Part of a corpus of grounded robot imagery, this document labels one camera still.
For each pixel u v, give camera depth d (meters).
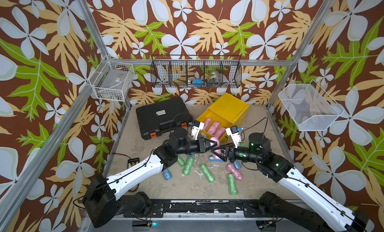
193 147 0.62
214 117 0.88
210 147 0.65
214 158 0.64
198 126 0.65
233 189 0.78
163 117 1.04
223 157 0.59
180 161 0.88
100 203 0.40
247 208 0.74
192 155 0.77
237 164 0.88
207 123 0.88
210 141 0.66
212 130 0.84
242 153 0.57
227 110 0.89
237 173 0.83
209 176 0.83
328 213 0.40
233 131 0.60
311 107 0.80
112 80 0.86
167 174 0.84
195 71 0.98
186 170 0.85
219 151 0.65
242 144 0.61
